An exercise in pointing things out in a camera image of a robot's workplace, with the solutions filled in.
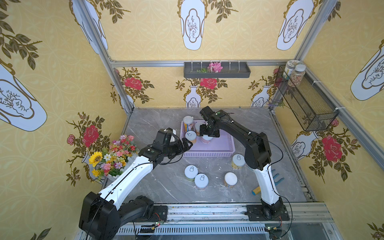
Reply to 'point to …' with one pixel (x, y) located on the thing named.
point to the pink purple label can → (201, 181)
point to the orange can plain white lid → (230, 179)
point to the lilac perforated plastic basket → (223, 146)
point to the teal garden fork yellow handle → (258, 189)
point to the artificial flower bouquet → (112, 160)
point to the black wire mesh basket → (312, 109)
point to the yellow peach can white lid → (197, 126)
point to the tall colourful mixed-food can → (188, 123)
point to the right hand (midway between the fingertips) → (209, 131)
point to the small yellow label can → (191, 136)
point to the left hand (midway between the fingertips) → (182, 145)
